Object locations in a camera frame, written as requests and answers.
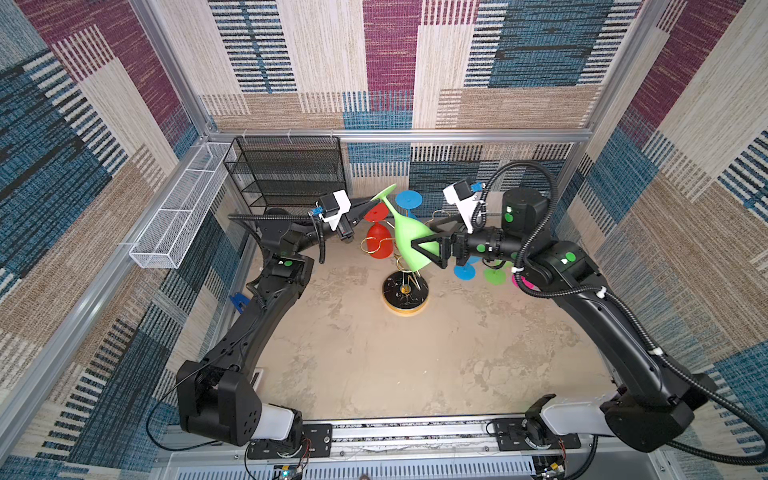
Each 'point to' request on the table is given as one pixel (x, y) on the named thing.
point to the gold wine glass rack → (406, 292)
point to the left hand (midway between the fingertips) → (377, 193)
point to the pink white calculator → (256, 378)
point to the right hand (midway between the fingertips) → (424, 241)
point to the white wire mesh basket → (165, 240)
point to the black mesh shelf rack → (286, 172)
